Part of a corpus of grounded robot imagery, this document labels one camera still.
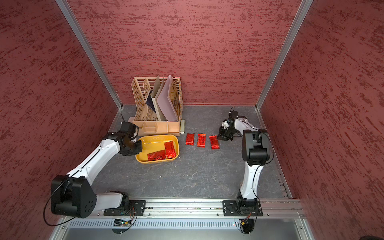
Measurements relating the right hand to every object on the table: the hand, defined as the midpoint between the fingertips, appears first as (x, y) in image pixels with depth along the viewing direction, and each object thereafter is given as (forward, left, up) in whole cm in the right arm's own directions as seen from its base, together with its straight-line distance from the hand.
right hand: (218, 139), depth 98 cm
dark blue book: (+24, +47, +13) cm, 54 cm away
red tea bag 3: (+1, +19, -2) cm, 19 cm away
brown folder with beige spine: (+21, +38, +27) cm, 51 cm away
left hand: (-13, +48, +8) cm, 51 cm away
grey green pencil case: (+10, +24, +2) cm, 26 cm away
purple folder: (+14, +34, +13) cm, 39 cm away
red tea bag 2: (0, +11, -2) cm, 11 cm away
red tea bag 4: (-12, +30, +5) cm, 33 cm away
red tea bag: (-3, +2, -2) cm, 4 cm away
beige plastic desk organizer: (+12, +48, +4) cm, 50 cm away
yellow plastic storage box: (-6, +43, +6) cm, 43 cm away
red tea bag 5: (-13, +38, +5) cm, 41 cm away
